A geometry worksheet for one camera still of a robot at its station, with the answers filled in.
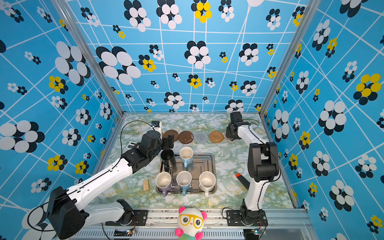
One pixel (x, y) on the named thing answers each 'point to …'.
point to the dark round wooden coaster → (171, 132)
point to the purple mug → (163, 180)
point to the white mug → (207, 181)
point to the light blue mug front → (184, 179)
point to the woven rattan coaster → (216, 136)
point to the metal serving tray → (201, 163)
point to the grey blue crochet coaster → (201, 137)
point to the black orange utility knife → (244, 180)
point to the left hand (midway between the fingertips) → (168, 135)
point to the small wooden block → (146, 185)
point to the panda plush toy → (190, 222)
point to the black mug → (167, 155)
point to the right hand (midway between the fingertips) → (233, 133)
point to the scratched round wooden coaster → (185, 137)
